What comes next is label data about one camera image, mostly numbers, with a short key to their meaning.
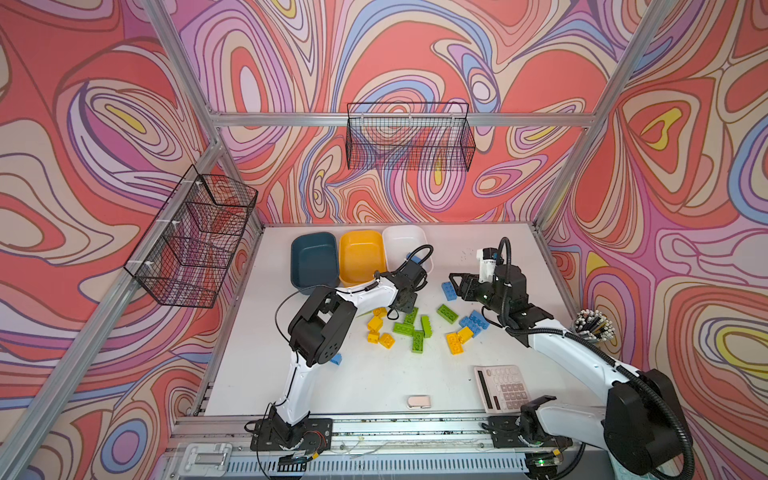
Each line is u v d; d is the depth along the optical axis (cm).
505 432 73
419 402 76
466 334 89
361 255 107
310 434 72
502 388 79
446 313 93
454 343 88
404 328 91
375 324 91
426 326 91
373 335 89
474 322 92
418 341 88
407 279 77
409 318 93
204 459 69
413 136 96
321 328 53
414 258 79
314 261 108
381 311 91
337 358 86
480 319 90
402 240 109
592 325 75
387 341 88
